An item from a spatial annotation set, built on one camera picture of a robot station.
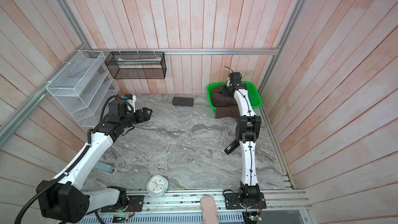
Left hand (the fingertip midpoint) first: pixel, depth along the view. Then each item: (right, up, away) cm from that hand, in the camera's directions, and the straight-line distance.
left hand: (146, 114), depth 80 cm
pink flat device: (+32, -44, -10) cm, 55 cm away
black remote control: (+48, -19, +11) cm, 53 cm away
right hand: (+46, +16, +26) cm, 55 cm away
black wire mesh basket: (-14, +33, +24) cm, 43 cm away
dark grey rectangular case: (+17, +8, +35) cm, 39 cm away
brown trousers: (+46, +4, +19) cm, 50 cm away
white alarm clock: (+7, -36, -4) cm, 37 cm away
